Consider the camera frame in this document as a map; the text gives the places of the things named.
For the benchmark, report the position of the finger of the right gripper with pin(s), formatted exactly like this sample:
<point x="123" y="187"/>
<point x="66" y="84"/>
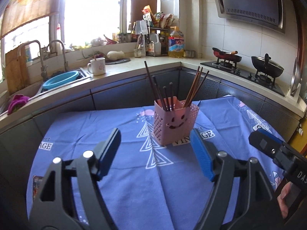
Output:
<point x="266" y="145"/>
<point x="266" y="133"/>

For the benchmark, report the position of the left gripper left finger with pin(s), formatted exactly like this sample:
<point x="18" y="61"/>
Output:
<point x="54" y="205"/>

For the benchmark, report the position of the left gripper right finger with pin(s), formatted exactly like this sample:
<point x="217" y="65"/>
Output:
<point x="256" y="206"/>

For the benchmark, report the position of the lone brown wooden chopstick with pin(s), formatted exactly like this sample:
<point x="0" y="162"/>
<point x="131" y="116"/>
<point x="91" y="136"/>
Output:
<point x="153" y="88"/>

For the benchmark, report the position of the person's right hand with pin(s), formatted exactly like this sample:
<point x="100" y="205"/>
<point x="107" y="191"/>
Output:
<point x="282" y="199"/>

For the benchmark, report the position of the black gas stove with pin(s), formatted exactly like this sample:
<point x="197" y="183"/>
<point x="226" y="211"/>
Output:
<point x="259" y="78"/>

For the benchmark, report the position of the black wok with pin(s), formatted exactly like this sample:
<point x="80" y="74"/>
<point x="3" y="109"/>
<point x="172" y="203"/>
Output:
<point x="267" y="66"/>

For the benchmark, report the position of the steel pot lid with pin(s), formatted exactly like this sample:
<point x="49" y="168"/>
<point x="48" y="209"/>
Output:
<point x="296" y="79"/>

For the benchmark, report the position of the red frying pan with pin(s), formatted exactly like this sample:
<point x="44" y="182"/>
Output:
<point x="231" y="56"/>

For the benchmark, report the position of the pink plastic utensil holder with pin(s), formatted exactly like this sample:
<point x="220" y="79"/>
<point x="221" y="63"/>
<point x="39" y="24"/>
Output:
<point x="172" y="126"/>

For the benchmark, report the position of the blue patterned tablecloth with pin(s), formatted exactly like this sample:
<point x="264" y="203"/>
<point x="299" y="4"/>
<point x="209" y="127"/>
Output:
<point x="150" y="186"/>

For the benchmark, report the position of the small steel bowl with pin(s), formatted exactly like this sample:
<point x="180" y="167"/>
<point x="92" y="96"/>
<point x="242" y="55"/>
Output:
<point x="189" y="53"/>

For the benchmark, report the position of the magenta cloth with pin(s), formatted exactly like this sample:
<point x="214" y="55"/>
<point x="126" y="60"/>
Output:
<point x="17" y="102"/>

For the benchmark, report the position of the yellow cooking oil bottle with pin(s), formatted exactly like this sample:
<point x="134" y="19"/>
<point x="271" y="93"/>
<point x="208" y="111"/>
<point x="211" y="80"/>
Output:
<point x="176" y="43"/>

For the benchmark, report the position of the steel range hood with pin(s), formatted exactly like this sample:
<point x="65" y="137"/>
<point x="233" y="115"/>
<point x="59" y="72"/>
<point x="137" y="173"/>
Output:
<point x="267" y="13"/>

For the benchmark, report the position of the blue plastic basin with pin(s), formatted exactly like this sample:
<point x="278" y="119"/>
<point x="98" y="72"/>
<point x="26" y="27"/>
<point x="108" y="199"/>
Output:
<point x="60" y="80"/>

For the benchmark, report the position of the steel faucet left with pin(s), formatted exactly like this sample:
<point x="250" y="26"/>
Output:
<point x="32" y="54"/>

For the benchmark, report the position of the white plastic jug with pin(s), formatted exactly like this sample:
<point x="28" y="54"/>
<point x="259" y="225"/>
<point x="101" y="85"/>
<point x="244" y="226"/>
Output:
<point x="154" y="46"/>

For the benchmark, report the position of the wooden cutting board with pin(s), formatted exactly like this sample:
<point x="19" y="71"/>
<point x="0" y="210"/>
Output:
<point x="16" y="72"/>

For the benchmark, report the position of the white mug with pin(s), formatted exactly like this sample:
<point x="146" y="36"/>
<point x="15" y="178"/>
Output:
<point x="97" y="67"/>

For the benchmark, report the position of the snack packets pile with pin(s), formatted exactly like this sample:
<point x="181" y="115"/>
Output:
<point x="159" y="19"/>

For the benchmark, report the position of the cleaver knife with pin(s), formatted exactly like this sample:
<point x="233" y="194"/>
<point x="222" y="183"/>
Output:
<point x="141" y="30"/>

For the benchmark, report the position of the white doughy lump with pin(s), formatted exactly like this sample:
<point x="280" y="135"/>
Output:
<point x="115" y="55"/>

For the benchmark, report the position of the patterned window blind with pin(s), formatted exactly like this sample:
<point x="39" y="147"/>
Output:
<point x="20" y="12"/>

